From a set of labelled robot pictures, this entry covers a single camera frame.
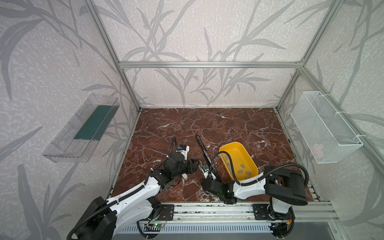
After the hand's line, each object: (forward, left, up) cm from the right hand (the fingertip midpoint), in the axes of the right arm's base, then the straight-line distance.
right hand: (204, 173), depth 87 cm
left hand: (+5, +3, +10) cm, 12 cm away
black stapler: (+10, -2, +2) cm, 11 cm away
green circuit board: (-25, +22, +1) cm, 33 cm away
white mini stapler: (-2, +11, +4) cm, 12 cm away
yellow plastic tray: (+4, -24, 0) cm, 25 cm away
